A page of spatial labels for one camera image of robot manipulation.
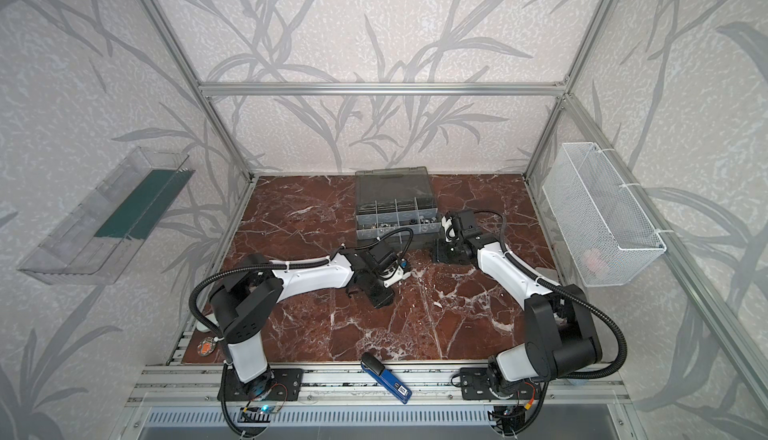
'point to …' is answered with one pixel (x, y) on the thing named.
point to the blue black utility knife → (385, 377)
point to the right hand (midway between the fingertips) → (438, 243)
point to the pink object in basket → (594, 263)
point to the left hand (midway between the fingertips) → (392, 290)
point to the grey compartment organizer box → (390, 199)
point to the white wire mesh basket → (605, 236)
